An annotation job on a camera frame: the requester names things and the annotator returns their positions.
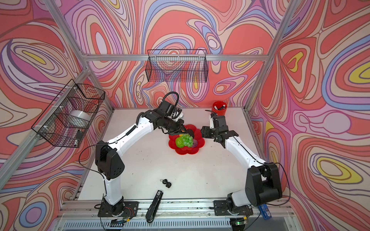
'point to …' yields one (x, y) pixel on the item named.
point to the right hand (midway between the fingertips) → (207, 133)
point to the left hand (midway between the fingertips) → (189, 131)
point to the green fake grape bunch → (188, 140)
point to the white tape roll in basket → (80, 114)
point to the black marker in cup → (222, 107)
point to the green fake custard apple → (179, 142)
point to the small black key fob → (165, 181)
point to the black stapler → (153, 207)
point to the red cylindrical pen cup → (219, 108)
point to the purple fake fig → (194, 143)
